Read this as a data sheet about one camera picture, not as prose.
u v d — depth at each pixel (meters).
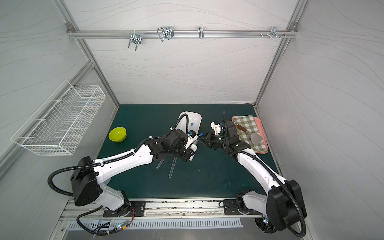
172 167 0.87
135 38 0.78
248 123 1.08
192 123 1.07
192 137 0.69
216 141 0.69
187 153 0.68
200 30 0.74
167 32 0.76
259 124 1.08
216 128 0.75
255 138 0.99
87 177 0.41
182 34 0.82
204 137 0.75
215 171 0.88
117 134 1.00
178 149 0.65
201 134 0.78
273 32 0.76
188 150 0.69
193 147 0.75
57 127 0.68
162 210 0.74
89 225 0.70
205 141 0.70
